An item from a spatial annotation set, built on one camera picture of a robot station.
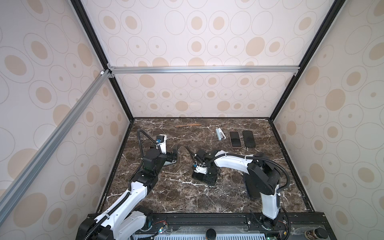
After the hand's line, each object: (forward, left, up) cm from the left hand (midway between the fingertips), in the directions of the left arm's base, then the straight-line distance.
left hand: (173, 141), depth 78 cm
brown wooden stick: (+32, -7, -24) cm, 40 cm away
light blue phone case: (-2, +6, -22) cm, 23 cm away
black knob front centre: (-40, -18, -12) cm, 45 cm away
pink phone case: (+17, -40, -23) cm, 49 cm away
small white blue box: (+20, -30, -20) cm, 41 cm away
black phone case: (-15, -17, -13) cm, 26 cm away
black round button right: (-39, -65, -13) cm, 77 cm away
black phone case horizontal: (+18, -50, -22) cm, 58 cm away
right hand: (-10, -21, -23) cm, 33 cm away
